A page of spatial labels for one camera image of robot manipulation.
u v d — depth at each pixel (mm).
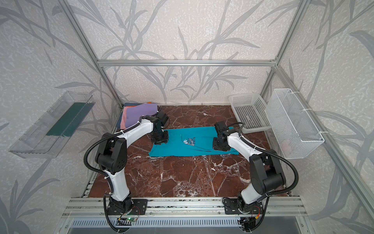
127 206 658
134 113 1058
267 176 444
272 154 446
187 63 932
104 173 532
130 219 707
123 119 1027
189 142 988
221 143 674
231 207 731
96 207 753
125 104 1190
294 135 610
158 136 795
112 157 502
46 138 634
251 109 1165
